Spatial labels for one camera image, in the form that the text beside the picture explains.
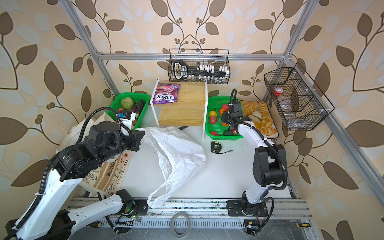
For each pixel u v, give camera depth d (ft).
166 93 2.53
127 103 3.66
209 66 3.00
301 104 2.40
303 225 2.28
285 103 2.32
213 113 3.55
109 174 2.44
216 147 3.07
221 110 3.65
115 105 3.67
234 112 2.31
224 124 3.43
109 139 1.36
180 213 2.46
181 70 2.76
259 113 3.55
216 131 3.44
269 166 1.52
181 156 2.46
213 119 3.45
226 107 3.74
